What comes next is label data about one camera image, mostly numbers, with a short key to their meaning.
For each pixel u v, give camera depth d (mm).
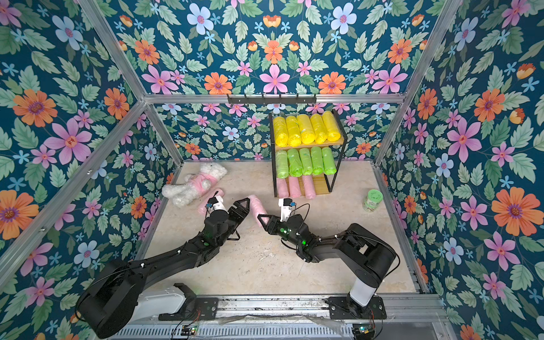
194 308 681
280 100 910
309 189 1041
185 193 956
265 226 766
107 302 410
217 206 754
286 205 777
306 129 784
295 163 904
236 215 734
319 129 787
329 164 909
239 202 763
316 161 912
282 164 903
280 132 766
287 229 692
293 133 768
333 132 782
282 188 1023
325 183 1086
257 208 821
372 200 935
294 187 1031
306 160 918
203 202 1001
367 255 476
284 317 719
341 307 718
